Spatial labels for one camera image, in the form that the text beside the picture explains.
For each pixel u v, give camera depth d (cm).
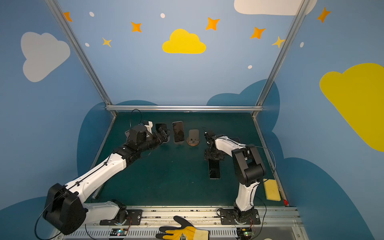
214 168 90
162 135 70
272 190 82
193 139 98
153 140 69
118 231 71
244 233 71
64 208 39
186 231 69
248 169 50
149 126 75
